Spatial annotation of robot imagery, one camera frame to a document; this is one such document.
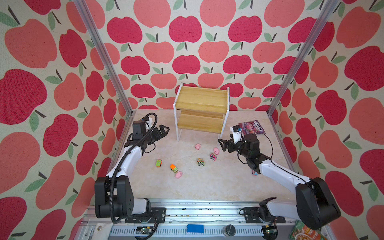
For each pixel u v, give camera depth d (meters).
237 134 0.74
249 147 0.66
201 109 0.77
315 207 0.42
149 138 0.73
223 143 0.79
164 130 0.78
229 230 0.62
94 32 0.77
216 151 0.96
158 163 0.91
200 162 0.91
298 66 0.92
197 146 0.98
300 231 0.69
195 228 0.69
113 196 0.42
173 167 0.88
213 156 0.93
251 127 1.08
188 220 0.74
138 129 0.66
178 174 0.87
